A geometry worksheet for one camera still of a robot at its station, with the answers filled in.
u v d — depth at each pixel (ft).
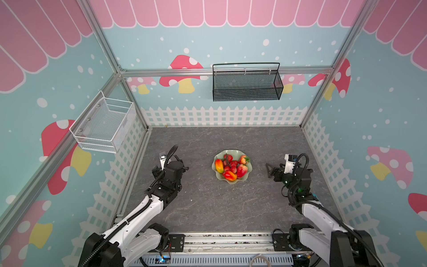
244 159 3.06
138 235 1.62
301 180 2.08
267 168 2.71
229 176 2.86
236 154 3.25
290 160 2.42
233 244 2.49
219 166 3.00
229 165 3.03
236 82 3.15
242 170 2.93
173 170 1.98
